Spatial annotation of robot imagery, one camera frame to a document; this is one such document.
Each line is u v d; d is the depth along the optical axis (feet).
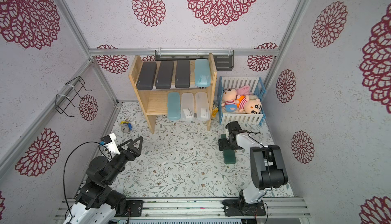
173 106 2.87
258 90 3.70
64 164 1.44
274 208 2.49
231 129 2.50
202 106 2.89
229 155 2.92
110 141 1.96
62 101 2.38
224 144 2.85
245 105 3.36
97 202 1.68
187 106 2.88
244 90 3.69
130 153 2.01
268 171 1.50
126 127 3.29
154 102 3.02
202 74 2.34
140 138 2.16
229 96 3.42
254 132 2.30
